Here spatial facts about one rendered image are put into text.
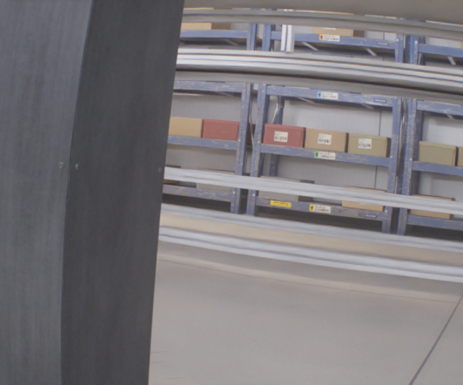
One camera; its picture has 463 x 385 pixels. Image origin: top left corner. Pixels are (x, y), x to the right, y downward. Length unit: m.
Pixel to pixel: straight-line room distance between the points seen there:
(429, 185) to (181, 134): 2.08
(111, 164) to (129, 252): 0.15
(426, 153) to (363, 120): 0.83
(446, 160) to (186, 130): 2.18
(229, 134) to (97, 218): 4.73
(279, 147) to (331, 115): 0.64
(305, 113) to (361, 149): 0.83
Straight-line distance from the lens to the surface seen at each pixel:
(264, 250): 2.38
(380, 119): 5.80
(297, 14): 2.39
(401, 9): 2.21
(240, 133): 5.63
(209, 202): 6.27
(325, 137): 5.41
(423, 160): 5.24
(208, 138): 5.80
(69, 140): 0.97
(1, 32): 1.11
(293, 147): 5.47
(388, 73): 2.99
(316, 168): 5.93
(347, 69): 3.03
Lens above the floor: 0.46
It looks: 3 degrees down
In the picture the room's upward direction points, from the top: 6 degrees clockwise
